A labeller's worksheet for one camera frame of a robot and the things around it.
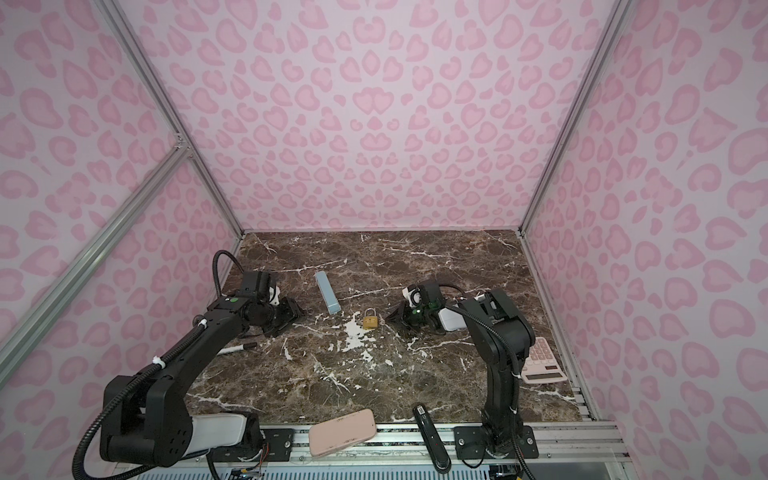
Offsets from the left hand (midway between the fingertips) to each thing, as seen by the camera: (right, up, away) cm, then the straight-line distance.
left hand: (303, 312), depth 85 cm
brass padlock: (+18, -4, +9) cm, 21 cm away
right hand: (+24, -3, +7) cm, 25 cm away
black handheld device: (+35, -27, -15) cm, 47 cm away
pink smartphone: (+13, -28, -11) cm, 32 cm away
